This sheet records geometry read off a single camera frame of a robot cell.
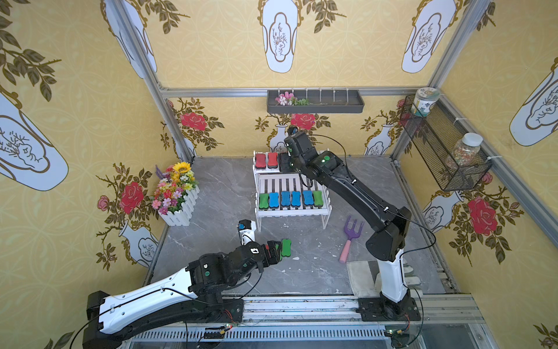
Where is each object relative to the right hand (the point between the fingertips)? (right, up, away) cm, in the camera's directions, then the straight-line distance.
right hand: (292, 153), depth 82 cm
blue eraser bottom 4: (+7, -18, +5) cm, 20 cm away
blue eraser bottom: (-7, -19, +4) cm, 20 cm away
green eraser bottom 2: (+10, -19, +3) cm, 22 cm away
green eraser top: (-2, -38, +6) cm, 38 cm away
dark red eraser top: (-12, -3, -1) cm, 13 cm away
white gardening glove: (+27, -48, -2) cm, 55 cm away
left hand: (-10, -31, -10) cm, 34 cm away
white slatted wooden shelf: (-10, -10, +13) cm, 19 cm away
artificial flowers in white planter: (-46, -16, +3) cm, 48 cm away
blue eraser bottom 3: (+2, -18, +6) cm, 19 cm away
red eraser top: (-8, -3, -1) cm, 8 cm away
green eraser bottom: (-11, -19, +4) cm, 22 cm away
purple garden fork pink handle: (+25, -33, +10) cm, 43 cm away
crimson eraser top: (-3, -5, -11) cm, 13 cm away
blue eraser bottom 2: (-3, -18, +5) cm, 19 cm away
